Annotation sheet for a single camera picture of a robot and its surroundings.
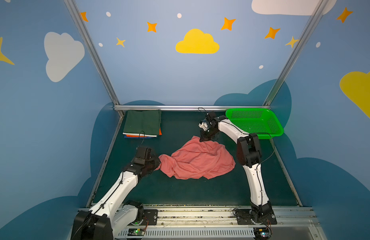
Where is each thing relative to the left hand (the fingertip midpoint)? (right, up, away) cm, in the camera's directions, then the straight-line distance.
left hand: (162, 160), depth 85 cm
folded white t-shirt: (-19, +14, +19) cm, 31 cm away
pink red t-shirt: (+20, 0, +6) cm, 21 cm away
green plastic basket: (+75, +24, +33) cm, 85 cm away
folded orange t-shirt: (-21, +13, +19) cm, 31 cm away
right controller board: (+51, -33, -14) cm, 62 cm away
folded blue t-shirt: (-30, +13, +20) cm, 38 cm away
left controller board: (-11, -32, -14) cm, 36 cm away
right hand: (+24, +11, +17) cm, 31 cm away
